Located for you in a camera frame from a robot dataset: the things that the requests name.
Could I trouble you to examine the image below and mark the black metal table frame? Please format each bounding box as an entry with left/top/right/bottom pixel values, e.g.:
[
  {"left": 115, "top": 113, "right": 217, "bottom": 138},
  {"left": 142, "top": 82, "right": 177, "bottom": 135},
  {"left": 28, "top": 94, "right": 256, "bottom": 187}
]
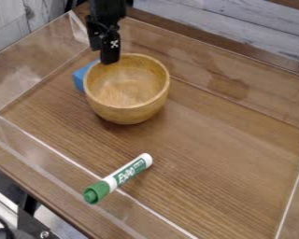
[{"left": 0, "top": 171, "right": 60, "bottom": 239}]

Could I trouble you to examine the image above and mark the blue block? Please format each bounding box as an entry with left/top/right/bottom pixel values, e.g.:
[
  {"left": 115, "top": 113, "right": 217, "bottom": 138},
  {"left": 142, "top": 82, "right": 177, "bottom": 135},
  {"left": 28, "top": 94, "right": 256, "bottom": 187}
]
[{"left": 72, "top": 60, "right": 99, "bottom": 92}]

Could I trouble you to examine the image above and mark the black cable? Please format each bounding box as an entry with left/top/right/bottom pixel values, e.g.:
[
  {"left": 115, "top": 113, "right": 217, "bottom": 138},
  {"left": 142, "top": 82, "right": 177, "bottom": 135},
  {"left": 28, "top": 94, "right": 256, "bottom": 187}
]
[{"left": 0, "top": 216, "right": 12, "bottom": 239}]

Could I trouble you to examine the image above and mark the clear acrylic tray wall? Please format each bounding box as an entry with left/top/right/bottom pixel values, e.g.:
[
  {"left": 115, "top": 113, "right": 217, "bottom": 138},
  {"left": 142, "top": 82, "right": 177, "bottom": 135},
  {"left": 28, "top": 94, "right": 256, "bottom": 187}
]
[{"left": 0, "top": 11, "right": 299, "bottom": 239}]

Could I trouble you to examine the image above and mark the brown wooden bowl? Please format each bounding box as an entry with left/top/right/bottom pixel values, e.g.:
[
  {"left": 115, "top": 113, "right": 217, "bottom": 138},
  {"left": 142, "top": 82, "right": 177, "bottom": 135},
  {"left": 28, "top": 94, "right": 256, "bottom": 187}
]
[{"left": 85, "top": 53, "right": 171, "bottom": 125}]

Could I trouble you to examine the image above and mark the green Expo marker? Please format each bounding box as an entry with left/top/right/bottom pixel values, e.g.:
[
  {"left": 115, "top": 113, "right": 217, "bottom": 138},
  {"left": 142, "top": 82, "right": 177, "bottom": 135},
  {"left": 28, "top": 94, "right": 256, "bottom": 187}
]
[{"left": 83, "top": 153, "right": 154, "bottom": 204}]

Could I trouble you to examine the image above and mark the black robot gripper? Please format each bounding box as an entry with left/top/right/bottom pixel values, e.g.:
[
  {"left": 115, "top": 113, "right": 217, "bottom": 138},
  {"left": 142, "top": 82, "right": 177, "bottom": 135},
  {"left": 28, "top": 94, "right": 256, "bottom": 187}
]
[{"left": 86, "top": 0, "right": 134, "bottom": 64}]

